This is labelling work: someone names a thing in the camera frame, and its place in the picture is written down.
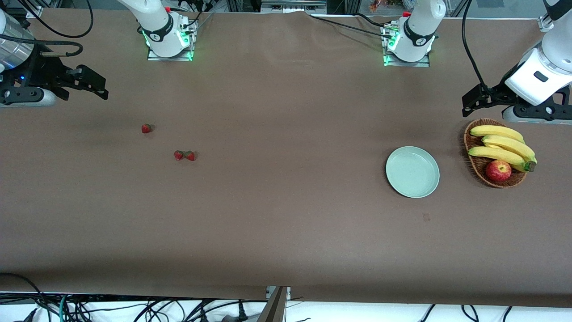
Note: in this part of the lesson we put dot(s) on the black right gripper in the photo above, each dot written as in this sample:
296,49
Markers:
43,71

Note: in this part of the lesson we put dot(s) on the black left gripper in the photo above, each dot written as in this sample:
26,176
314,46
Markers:
499,93

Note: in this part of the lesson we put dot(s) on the red strawberry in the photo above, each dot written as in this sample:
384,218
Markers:
190,155
178,155
146,129

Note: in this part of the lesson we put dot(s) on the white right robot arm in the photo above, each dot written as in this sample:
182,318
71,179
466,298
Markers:
161,27

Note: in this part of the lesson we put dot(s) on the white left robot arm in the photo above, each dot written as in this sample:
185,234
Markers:
545,71

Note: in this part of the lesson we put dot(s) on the pale green round plate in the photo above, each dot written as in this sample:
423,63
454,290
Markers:
412,172

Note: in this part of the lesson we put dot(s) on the brown wicker basket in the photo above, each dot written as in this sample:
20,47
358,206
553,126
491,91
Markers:
478,167

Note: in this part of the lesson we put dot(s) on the red apple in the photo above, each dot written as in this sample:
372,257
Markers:
498,171

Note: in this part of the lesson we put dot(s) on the orange background object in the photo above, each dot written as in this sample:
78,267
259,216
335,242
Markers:
384,5

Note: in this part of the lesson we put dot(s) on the grey box with ports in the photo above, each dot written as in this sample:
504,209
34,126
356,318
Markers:
292,6

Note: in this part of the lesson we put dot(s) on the black power plug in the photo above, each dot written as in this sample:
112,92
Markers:
242,313

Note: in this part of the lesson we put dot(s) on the brown table support beam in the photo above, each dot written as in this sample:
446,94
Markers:
272,311

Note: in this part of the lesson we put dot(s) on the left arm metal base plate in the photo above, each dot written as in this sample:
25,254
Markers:
406,64

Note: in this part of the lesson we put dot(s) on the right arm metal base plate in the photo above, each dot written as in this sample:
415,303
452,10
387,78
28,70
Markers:
170,58

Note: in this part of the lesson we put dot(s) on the silver frame corner bracket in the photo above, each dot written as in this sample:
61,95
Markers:
544,24
35,12

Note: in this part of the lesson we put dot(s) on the grey metal table bracket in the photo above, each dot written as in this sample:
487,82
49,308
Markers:
286,293

